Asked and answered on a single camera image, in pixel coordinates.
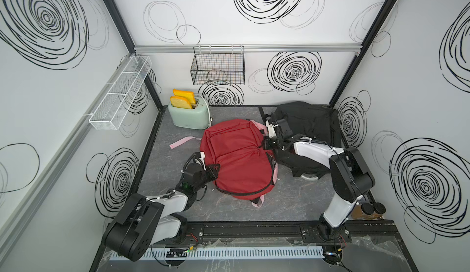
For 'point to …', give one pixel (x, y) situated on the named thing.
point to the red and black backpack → (313, 120)
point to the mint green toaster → (188, 112)
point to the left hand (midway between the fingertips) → (219, 165)
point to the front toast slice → (180, 102)
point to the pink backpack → (259, 201)
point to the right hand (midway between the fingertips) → (264, 141)
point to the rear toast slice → (189, 95)
